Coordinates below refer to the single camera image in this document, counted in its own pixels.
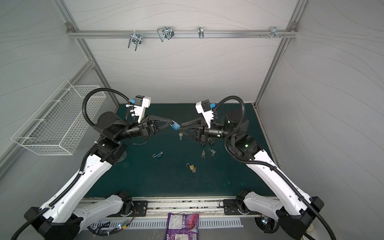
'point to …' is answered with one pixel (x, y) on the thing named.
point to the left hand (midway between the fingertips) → (172, 121)
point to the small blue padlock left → (158, 155)
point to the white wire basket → (57, 125)
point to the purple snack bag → (182, 226)
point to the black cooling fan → (267, 224)
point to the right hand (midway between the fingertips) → (184, 123)
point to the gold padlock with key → (192, 167)
